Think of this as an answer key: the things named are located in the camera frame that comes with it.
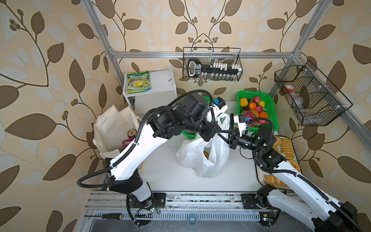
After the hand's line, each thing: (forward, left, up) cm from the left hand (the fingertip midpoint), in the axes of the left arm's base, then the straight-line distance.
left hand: (222, 129), depth 54 cm
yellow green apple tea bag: (+35, +43, -7) cm, 56 cm away
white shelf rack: (+29, +29, -9) cm, 42 cm away
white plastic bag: (-2, +12, -19) cm, 23 cm away
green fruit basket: (+44, -46, -33) cm, 72 cm away
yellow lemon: (+47, -27, -33) cm, 64 cm away
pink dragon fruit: (+34, -28, -32) cm, 54 cm away
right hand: (+5, 0, -11) cm, 12 cm away
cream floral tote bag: (+12, +57, -23) cm, 63 cm away
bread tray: (+14, -48, -38) cm, 63 cm away
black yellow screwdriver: (-26, +50, -39) cm, 68 cm away
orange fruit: (+46, -35, -36) cm, 68 cm away
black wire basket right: (+24, -51, -7) cm, 56 cm away
